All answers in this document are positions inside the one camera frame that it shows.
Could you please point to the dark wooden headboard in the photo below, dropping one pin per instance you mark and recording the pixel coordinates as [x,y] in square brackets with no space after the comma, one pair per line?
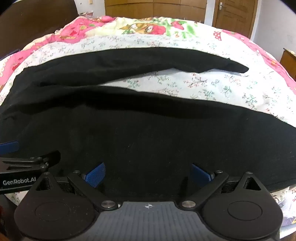
[34,20]

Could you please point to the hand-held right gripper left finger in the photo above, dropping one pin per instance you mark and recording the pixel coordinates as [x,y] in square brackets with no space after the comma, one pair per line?
[96,174]

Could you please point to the wooden tv stand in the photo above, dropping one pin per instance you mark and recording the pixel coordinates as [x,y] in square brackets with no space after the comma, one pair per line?
[289,64]

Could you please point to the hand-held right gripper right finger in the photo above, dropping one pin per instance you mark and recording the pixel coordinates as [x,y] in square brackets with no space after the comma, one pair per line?
[200,172]

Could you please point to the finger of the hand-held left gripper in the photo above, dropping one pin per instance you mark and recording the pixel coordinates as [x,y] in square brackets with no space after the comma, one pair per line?
[52,157]
[9,147]

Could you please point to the wooden wardrobe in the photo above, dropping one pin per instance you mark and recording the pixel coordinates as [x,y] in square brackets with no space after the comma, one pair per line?
[150,8]

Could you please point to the wooden door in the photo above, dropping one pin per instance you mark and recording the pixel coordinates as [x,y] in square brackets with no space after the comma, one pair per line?
[235,16]

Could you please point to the pink cartoon quilt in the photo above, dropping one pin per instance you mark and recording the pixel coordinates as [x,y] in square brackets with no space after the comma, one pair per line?
[138,26]

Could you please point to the white floral bed sheet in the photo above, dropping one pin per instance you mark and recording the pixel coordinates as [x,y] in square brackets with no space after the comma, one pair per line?
[185,85]

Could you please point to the black pants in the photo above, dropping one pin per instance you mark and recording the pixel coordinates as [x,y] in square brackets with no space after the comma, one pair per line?
[138,139]

